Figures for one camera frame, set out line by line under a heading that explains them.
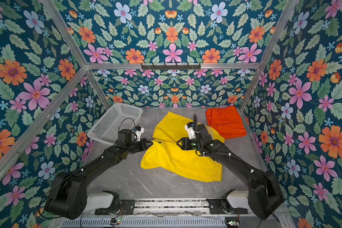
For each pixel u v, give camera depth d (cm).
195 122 72
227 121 109
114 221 72
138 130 79
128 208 74
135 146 74
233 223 70
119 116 114
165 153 86
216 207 73
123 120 111
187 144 70
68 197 41
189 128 73
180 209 74
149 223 77
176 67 91
